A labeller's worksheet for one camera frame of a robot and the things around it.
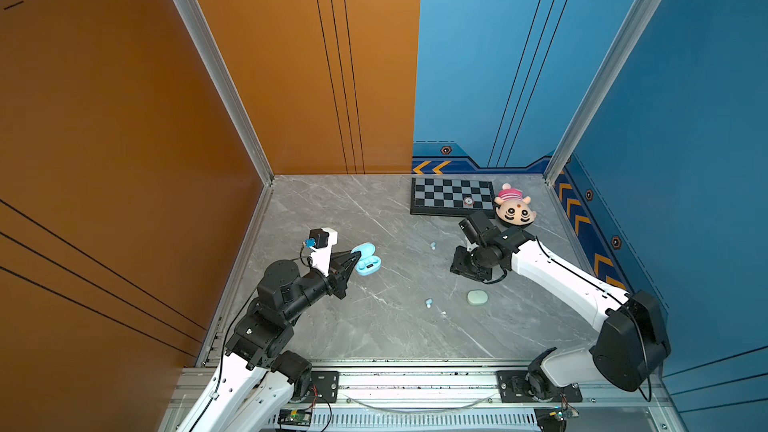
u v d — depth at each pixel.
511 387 0.72
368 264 0.65
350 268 0.64
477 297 0.86
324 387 0.74
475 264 0.69
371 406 0.71
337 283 0.57
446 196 1.09
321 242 0.55
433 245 0.99
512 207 1.00
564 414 0.70
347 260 0.62
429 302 0.87
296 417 0.72
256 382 0.47
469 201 1.08
